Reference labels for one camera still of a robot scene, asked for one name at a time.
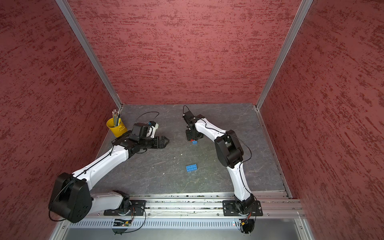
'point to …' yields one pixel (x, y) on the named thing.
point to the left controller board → (119, 222)
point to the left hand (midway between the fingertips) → (162, 143)
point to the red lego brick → (192, 140)
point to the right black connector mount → (247, 226)
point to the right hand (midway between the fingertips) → (194, 139)
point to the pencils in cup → (117, 120)
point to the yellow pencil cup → (118, 130)
